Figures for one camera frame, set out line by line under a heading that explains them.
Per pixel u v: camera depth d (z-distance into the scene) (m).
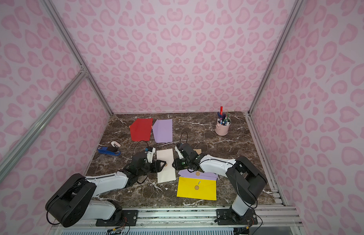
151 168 0.78
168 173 0.89
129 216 0.74
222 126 0.99
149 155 0.82
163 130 1.10
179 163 0.78
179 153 0.72
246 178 0.47
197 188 0.82
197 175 0.88
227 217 0.73
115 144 1.00
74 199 0.43
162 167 0.83
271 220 0.72
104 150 0.96
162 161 0.83
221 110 1.00
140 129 1.11
